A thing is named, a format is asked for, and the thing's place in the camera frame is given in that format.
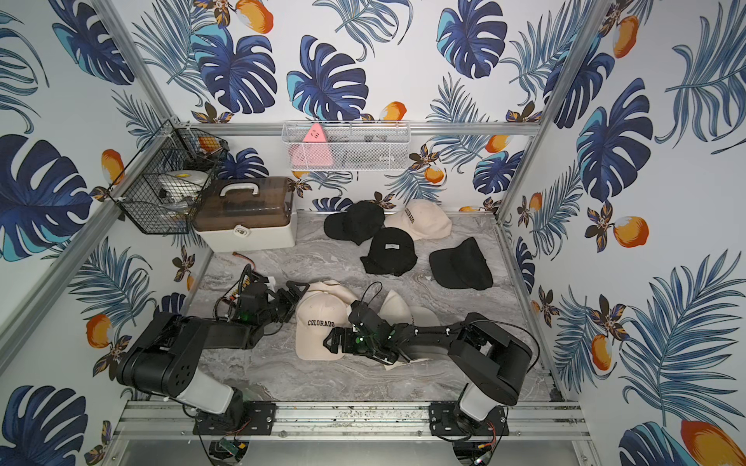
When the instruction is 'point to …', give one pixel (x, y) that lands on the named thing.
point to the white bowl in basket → (182, 184)
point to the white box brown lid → (245, 214)
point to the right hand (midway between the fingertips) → (335, 344)
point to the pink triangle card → (313, 151)
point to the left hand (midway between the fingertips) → (304, 289)
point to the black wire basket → (173, 148)
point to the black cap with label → (392, 251)
